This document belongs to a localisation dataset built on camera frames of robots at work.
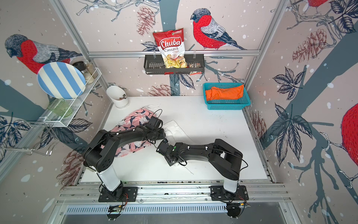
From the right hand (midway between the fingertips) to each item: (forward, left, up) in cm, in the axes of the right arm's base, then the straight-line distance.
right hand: (173, 157), depth 86 cm
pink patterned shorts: (+26, +28, +4) cm, 38 cm away
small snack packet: (+48, -12, +36) cm, 61 cm away
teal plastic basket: (+47, -46, 0) cm, 66 cm away
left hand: (+16, +6, +3) cm, 18 cm away
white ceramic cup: (+45, +50, +11) cm, 68 cm away
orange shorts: (+52, -32, +7) cm, 62 cm away
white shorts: (+17, 0, -1) cm, 17 cm away
